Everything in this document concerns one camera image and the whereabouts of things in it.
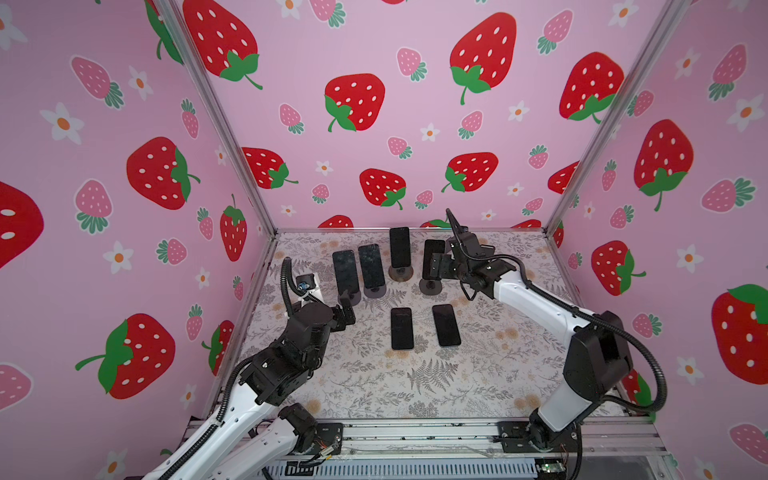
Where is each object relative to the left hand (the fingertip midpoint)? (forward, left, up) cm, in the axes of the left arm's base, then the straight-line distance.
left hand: (332, 295), depth 70 cm
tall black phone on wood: (+29, -17, -16) cm, 37 cm away
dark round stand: (+21, -27, -27) cm, 44 cm away
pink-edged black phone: (+3, -17, -27) cm, 32 cm away
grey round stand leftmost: (+16, -1, -27) cm, 31 cm away
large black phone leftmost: (+19, +1, -17) cm, 25 cm away
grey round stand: (+19, -8, -28) cm, 35 cm away
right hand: (+18, -30, -9) cm, 36 cm away
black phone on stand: (+20, -7, -17) cm, 27 cm away
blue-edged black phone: (+6, -32, -28) cm, 43 cm away
